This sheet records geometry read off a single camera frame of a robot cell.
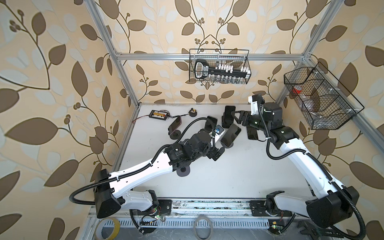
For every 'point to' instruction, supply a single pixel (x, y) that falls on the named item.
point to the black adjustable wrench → (313, 232)
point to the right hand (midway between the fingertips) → (237, 114)
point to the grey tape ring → (210, 223)
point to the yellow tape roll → (98, 230)
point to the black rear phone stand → (224, 125)
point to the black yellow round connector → (193, 112)
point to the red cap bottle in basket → (297, 89)
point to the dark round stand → (184, 171)
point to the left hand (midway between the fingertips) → (219, 139)
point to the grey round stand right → (225, 146)
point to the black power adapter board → (158, 114)
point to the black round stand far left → (175, 135)
